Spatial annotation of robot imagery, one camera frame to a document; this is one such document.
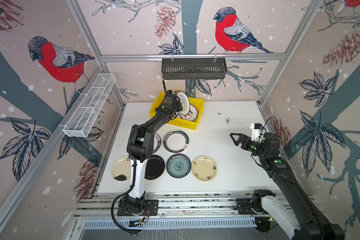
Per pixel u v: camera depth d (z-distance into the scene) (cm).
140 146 57
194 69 105
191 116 110
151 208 73
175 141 98
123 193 65
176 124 106
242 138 69
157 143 97
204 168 89
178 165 88
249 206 73
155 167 86
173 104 82
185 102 110
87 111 76
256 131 71
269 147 59
